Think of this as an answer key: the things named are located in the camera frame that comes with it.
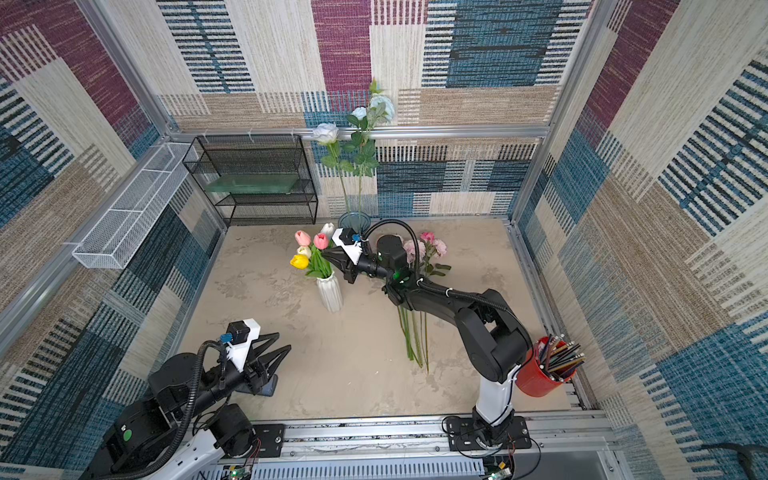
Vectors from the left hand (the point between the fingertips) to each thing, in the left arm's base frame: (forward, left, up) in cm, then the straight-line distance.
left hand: (283, 342), depth 64 cm
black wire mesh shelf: (+64, +21, +4) cm, 68 cm away
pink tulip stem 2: (+11, -30, -24) cm, 40 cm away
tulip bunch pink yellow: (+22, -3, +3) cm, 22 cm away
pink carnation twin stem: (+41, -41, -19) cm, 61 cm away
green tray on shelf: (+52, +23, +2) cm, 56 cm away
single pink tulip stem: (+18, -27, -24) cm, 40 cm away
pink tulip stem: (+22, -5, +1) cm, 22 cm away
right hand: (+24, -7, 0) cm, 25 cm away
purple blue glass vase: (+41, -13, -4) cm, 43 cm away
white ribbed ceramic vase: (+20, -6, -13) cm, 24 cm away
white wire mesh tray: (+20, +42, +9) cm, 48 cm away
